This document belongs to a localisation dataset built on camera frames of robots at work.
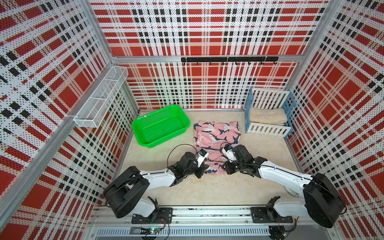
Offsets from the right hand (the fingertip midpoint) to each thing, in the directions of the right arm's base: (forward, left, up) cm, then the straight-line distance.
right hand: (226, 165), depth 85 cm
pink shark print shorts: (+24, +6, -6) cm, 25 cm away
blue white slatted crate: (+51, -37, +6) cm, 63 cm away
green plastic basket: (+33, +51, -6) cm, 61 cm away
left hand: (+1, +11, -1) cm, 11 cm away
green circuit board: (-30, +37, -3) cm, 48 cm away
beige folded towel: (+39, -36, 0) cm, 53 cm away
